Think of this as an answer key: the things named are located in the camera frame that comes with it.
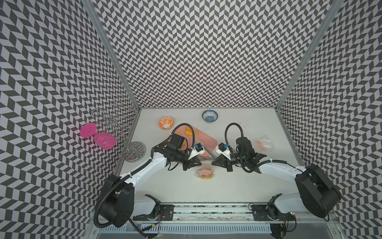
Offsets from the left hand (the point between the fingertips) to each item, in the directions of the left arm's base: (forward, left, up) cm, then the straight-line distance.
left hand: (198, 163), depth 79 cm
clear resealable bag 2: (+17, -43, -9) cm, 47 cm away
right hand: (-1, -8, 0) cm, 8 cm away
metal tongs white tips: (+10, -8, -8) cm, 15 cm away
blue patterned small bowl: (+41, -9, -8) cm, 43 cm away
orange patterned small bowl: (+35, +23, -9) cm, 43 cm away
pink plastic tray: (+20, -7, -11) cm, 24 cm away
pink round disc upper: (+7, +50, +22) cm, 55 cm away
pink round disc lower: (+2, +41, +21) cm, 46 cm away
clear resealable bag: (-3, -4, -5) cm, 7 cm away
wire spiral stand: (+12, +41, -8) cm, 43 cm away
